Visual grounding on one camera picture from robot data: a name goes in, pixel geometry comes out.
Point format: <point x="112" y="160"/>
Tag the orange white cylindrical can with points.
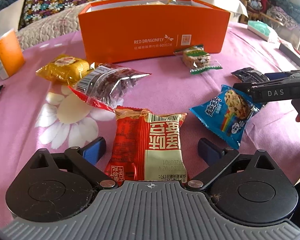
<point x="11" y="55"/>

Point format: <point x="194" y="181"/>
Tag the pink flowered tablecloth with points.
<point x="36" y="114"/>

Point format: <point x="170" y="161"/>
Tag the clear red dates bag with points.
<point x="106" y="85"/>

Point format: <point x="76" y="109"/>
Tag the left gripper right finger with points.
<point x="250" y="189"/>

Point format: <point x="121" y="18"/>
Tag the dark blue snack packet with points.
<point x="250" y="75"/>

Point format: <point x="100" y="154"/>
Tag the dark rectangular speaker box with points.
<point x="291" y="54"/>

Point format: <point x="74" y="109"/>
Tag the red gold snack packet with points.
<point x="146" y="147"/>

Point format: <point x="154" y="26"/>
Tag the beige plain pillow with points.
<point x="10" y="16"/>

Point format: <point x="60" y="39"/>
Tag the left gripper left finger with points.
<point x="56" y="186"/>

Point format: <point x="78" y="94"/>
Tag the teal tissue pack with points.
<point x="263" y="30"/>

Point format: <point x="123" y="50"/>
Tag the green white wrapped snack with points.
<point x="197" y="60"/>

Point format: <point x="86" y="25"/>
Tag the orange cardboard box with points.
<point x="126" y="30"/>

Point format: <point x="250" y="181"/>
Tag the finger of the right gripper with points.
<point x="278" y="75"/>
<point x="242" y="86"/>

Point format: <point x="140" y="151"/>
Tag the blue cookie snack packet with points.
<point x="227" y="114"/>

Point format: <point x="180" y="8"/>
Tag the yellow snack packet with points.
<point x="66" y="69"/>

